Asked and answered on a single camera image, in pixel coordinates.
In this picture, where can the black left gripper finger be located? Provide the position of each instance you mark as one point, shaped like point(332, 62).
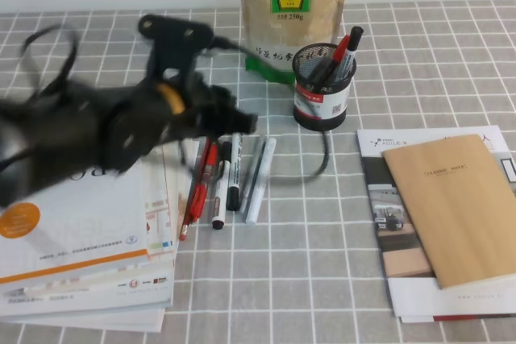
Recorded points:
point(204, 94)
point(217, 121)

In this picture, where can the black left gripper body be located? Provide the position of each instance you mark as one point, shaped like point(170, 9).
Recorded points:
point(144, 116)

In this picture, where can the white marker black cap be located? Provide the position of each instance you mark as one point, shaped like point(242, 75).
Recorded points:
point(220, 196)

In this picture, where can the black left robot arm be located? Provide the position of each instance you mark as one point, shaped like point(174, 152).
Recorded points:
point(53, 136)

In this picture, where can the grey gel pen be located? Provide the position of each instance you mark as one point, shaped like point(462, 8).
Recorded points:
point(257, 151)

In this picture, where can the white marker pen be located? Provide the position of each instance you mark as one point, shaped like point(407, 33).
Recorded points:
point(262, 177)

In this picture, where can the black mesh pen holder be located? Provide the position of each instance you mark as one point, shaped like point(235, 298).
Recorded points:
point(319, 108)

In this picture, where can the black marker in holder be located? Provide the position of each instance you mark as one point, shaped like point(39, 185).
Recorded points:
point(345, 65)

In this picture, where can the red marker in holder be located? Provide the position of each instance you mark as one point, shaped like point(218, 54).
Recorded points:
point(328, 65)

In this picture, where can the black white marker on table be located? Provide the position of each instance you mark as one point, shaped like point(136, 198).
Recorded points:
point(234, 175)

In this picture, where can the red marker on table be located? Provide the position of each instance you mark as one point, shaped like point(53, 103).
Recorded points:
point(208, 164)

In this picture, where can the red pencil with eraser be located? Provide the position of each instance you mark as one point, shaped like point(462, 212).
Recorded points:
point(191, 199)

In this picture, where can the brown paper tea bag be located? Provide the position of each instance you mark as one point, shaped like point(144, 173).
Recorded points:
point(275, 30)

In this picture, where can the white ROS textbook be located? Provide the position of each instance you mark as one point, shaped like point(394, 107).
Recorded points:
point(92, 221)

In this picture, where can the book stack under textbook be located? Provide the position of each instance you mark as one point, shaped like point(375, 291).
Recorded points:
point(130, 297)

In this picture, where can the tan classic notebook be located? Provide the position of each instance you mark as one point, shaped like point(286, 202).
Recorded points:
point(461, 205)

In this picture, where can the white AgileX brochure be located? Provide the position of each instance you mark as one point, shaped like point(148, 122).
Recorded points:
point(413, 288)

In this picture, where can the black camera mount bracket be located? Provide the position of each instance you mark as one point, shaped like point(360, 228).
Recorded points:
point(176, 43)

